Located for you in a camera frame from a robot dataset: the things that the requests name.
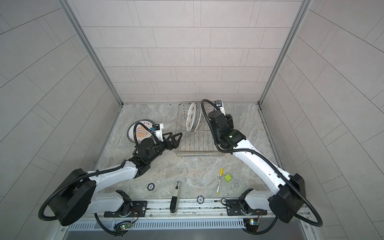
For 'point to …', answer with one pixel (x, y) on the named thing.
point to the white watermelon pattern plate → (191, 117)
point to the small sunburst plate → (141, 132)
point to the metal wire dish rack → (200, 143)
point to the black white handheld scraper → (175, 200)
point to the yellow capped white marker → (221, 172)
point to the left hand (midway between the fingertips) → (181, 133)
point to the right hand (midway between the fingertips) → (221, 113)
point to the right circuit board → (251, 224)
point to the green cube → (228, 178)
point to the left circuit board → (125, 225)
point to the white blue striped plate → (198, 112)
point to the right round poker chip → (200, 199)
